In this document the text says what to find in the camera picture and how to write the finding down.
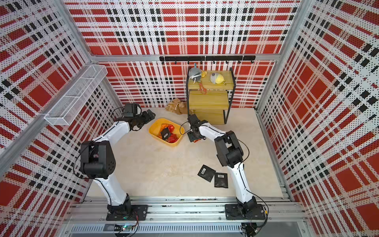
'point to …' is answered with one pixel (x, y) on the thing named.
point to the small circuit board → (118, 227)
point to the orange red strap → (203, 90)
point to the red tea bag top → (194, 141)
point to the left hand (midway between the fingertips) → (153, 116)
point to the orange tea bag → (163, 126)
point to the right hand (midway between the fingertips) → (197, 135)
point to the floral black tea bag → (166, 134)
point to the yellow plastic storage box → (178, 130)
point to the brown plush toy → (177, 106)
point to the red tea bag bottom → (172, 138)
